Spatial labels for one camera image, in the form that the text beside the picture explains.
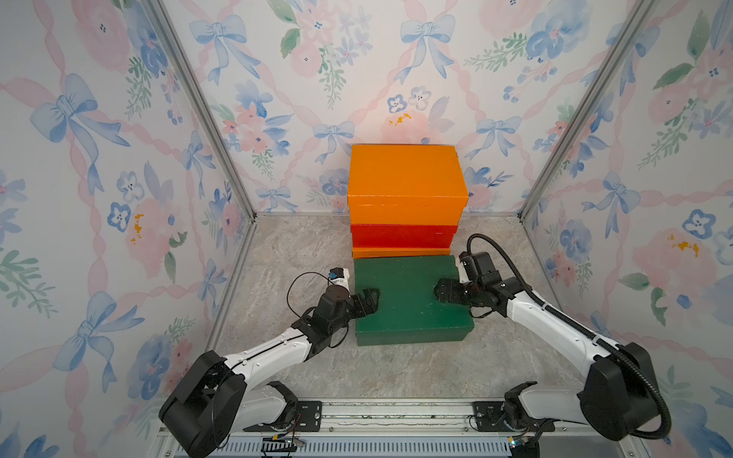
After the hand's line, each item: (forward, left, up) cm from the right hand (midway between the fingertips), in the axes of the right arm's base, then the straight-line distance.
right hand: (449, 290), depth 86 cm
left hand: (-2, +23, +2) cm, 23 cm away
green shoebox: (-8, +13, +2) cm, 15 cm away
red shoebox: (+15, +14, +8) cm, 22 cm away
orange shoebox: (+14, +22, +1) cm, 26 cm away
